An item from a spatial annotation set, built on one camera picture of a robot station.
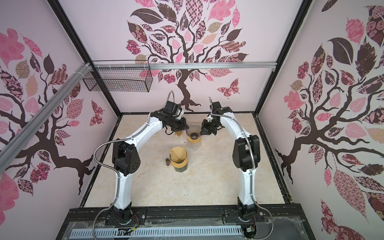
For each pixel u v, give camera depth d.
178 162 0.83
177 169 0.87
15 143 0.52
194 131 0.95
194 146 0.95
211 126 0.80
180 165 0.81
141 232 0.70
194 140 0.93
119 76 0.95
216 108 0.76
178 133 1.03
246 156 0.54
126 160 0.53
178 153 0.81
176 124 0.79
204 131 0.83
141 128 0.61
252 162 0.47
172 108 0.74
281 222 0.73
